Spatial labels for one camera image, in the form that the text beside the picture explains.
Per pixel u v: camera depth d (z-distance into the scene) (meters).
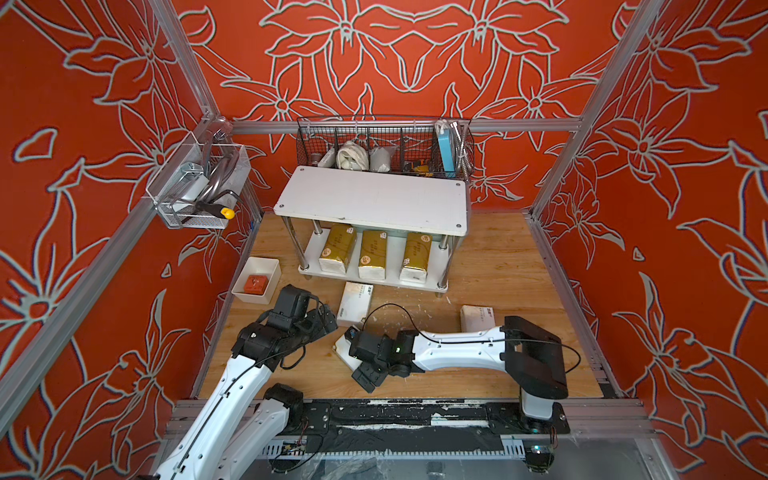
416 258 0.90
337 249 0.92
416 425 0.73
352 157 0.88
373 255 0.90
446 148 0.85
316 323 0.67
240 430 0.54
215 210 0.63
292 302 0.56
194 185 0.70
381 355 0.60
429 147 0.98
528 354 0.49
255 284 0.92
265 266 0.98
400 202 0.78
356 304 0.90
